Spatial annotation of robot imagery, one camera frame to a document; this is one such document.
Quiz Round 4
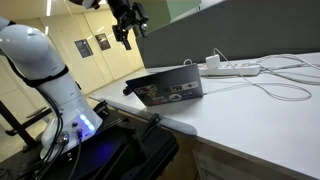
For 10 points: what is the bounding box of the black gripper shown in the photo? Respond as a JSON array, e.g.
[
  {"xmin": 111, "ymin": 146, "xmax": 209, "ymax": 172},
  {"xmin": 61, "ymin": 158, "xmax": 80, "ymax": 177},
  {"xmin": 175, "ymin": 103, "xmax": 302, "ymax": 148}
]
[{"xmin": 109, "ymin": 0, "xmax": 150, "ymax": 51}]

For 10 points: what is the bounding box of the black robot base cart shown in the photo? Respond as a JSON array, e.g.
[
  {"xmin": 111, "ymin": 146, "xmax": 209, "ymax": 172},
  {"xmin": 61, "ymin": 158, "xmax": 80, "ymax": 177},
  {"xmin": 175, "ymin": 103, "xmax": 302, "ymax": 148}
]
[{"xmin": 0, "ymin": 99, "xmax": 180, "ymax": 180}]

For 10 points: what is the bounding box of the green panel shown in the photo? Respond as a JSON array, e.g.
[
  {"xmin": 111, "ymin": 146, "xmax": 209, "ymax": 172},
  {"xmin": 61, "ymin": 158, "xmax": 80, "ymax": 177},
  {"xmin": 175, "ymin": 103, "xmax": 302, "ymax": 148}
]
[{"xmin": 131, "ymin": 0, "xmax": 203, "ymax": 38}]

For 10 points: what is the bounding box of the small black clip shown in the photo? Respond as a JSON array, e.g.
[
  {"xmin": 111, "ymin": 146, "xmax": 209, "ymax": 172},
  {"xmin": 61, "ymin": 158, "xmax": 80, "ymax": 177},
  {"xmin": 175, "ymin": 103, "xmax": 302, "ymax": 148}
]
[{"xmin": 122, "ymin": 85, "xmax": 133, "ymax": 96}]

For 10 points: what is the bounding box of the white charger plug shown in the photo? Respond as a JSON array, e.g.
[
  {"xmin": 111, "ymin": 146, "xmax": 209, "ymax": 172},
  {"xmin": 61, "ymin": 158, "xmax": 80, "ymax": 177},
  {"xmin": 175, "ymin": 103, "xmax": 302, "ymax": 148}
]
[{"xmin": 205, "ymin": 54, "xmax": 221, "ymax": 71}]

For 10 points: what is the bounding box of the black table clamp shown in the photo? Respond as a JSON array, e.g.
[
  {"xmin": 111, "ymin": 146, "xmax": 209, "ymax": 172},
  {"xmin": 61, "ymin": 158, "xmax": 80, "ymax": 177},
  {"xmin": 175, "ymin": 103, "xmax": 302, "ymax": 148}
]
[{"xmin": 143, "ymin": 113, "xmax": 163, "ymax": 137}]

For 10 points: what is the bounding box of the ceiling light strip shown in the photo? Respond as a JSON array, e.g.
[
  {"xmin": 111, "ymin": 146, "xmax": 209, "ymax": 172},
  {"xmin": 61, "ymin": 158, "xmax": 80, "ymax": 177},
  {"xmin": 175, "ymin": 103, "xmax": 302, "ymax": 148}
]
[{"xmin": 45, "ymin": 0, "xmax": 53, "ymax": 17}]

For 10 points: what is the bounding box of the grey partition panel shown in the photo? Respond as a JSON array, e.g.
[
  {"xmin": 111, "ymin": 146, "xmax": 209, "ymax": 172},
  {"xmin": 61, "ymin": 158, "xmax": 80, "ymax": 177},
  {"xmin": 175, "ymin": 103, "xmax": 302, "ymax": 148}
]
[{"xmin": 135, "ymin": 0, "xmax": 320, "ymax": 69}]

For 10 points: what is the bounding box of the white power strip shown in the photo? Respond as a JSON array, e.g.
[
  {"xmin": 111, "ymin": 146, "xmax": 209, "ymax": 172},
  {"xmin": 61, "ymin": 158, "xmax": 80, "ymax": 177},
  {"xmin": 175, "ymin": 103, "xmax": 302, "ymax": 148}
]
[{"xmin": 198, "ymin": 62, "xmax": 262, "ymax": 77}]

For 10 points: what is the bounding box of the black metal stand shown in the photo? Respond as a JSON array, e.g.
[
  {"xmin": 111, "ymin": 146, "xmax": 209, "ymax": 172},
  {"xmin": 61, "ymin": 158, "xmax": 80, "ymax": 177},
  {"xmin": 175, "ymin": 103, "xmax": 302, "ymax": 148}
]
[{"xmin": 0, "ymin": 99, "xmax": 53, "ymax": 153}]

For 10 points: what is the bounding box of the dark wall poster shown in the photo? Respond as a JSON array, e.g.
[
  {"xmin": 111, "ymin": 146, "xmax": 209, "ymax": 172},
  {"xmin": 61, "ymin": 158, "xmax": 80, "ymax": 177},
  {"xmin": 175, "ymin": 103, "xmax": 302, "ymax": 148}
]
[
  {"xmin": 73, "ymin": 38, "xmax": 94, "ymax": 59},
  {"xmin": 94, "ymin": 32, "xmax": 112, "ymax": 52}
]

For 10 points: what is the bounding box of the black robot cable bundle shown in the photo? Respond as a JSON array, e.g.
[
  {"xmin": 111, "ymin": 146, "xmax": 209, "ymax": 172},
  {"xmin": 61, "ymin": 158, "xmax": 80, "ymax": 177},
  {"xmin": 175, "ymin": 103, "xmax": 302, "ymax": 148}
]
[{"xmin": 1, "ymin": 49, "xmax": 84, "ymax": 179}]

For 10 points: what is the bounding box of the white charger cable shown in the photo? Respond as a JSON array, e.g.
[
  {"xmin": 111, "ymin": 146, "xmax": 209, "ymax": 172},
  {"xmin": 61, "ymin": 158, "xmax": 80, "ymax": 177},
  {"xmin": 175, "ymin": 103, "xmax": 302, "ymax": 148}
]
[{"xmin": 203, "ymin": 47, "xmax": 313, "ymax": 103}]

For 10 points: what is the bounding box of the white power strip cable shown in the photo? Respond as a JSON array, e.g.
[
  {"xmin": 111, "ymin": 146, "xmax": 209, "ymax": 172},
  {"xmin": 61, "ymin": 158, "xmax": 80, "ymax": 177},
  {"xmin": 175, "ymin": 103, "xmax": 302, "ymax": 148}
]
[{"xmin": 258, "ymin": 53, "xmax": 320, "ymax": 86}]

